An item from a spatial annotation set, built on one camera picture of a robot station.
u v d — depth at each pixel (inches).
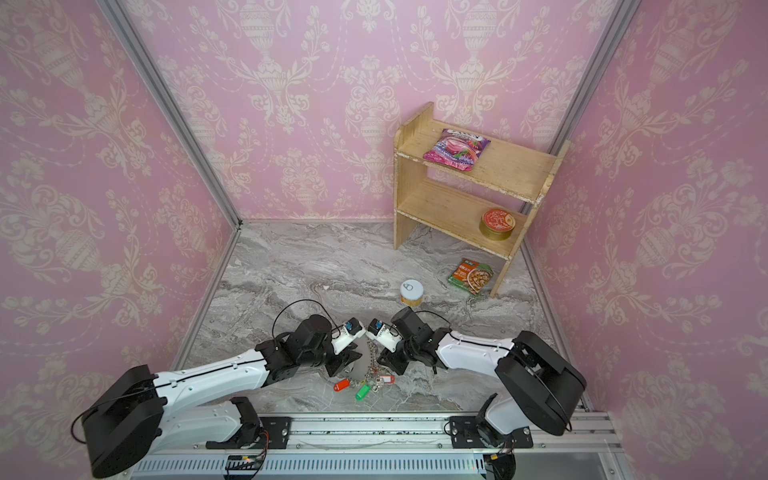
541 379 16.8
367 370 32.8
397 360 29.9
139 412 16.1
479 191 44.6
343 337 28.3
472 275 40.5
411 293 37.2
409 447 28.8
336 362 28.5
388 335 30.0
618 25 27.6
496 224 33.8
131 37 28.8
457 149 29.4
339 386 32.0
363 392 31.9
